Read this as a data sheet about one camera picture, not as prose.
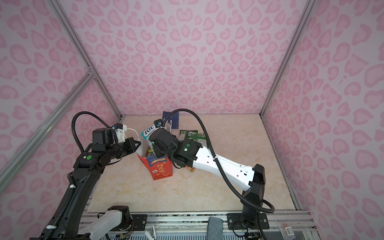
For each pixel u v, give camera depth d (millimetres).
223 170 415
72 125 503
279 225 718
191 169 902
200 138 1023
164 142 469
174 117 1197
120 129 653
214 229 690
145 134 719
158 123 568
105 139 543
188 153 458
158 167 783
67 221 387
